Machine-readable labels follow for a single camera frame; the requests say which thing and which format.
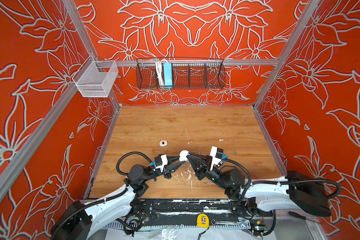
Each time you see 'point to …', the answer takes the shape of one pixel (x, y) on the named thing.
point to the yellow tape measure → (202, 220)
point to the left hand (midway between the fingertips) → (182, 158)
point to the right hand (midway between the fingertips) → (186, 158)
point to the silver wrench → (215, 222)
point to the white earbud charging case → (163, 143)
